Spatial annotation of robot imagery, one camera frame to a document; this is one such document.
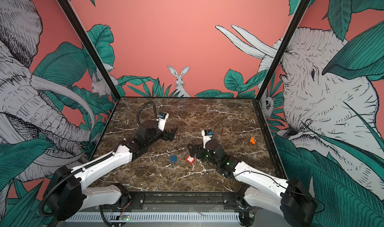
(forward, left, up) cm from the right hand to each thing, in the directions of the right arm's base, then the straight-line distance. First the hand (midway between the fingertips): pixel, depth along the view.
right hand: (192, 144), depth 78 cm
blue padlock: (-2, +12, -15) cm, 19 cm away
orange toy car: (+11, -39, -14) cm, 43 cm away
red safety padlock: (-3, +1, -13) cm, 14 cm away
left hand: (+10, +12, +5) cm, 17 cm away
